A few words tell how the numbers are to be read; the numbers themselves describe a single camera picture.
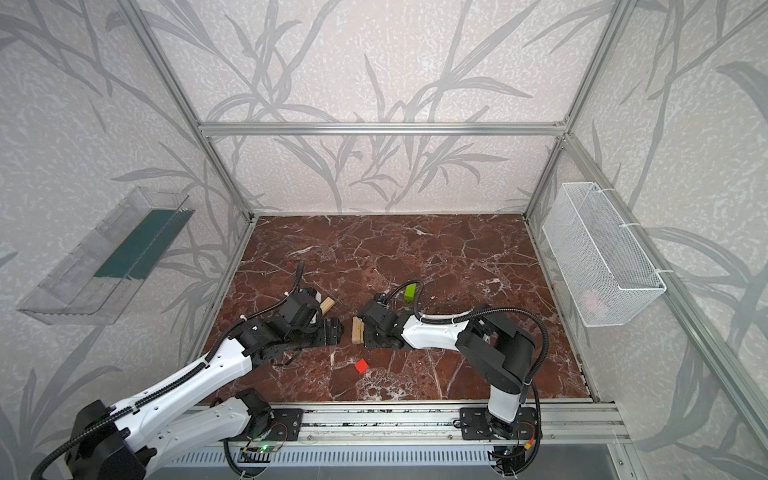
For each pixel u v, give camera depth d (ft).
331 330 2.36
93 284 2.10
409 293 3.13
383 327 2.23
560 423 2.48
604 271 2.03
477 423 2.41
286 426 2.37
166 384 1.47
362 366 2.71
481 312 1.62
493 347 1.53
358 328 2.90
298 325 2.03
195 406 1.57
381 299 2.66
